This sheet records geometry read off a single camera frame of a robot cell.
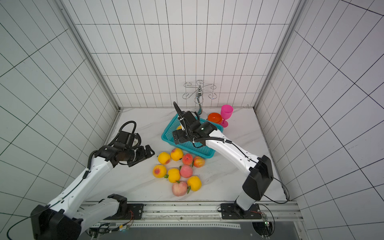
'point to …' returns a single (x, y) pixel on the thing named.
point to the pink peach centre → (186, 171)
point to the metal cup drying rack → (199, 90)
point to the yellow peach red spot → (159, 171)
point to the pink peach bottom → (179, 188)
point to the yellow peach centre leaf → (174, 176)
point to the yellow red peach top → (176, 154)
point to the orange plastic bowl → (215, 117)
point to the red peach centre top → (187, 159)
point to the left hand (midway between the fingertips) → (146, 159)
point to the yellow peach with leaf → (179, 127)
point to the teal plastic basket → (167, 138)
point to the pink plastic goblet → (226, 111)
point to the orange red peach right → (199, 162)
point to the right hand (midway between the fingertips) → (183, 130)
